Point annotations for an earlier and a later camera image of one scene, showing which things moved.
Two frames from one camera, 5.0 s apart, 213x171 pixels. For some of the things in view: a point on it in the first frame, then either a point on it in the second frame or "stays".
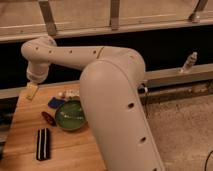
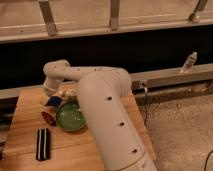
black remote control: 43,149 stays
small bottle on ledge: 190,61 stays
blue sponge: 55,102 stays
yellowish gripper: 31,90 → 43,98
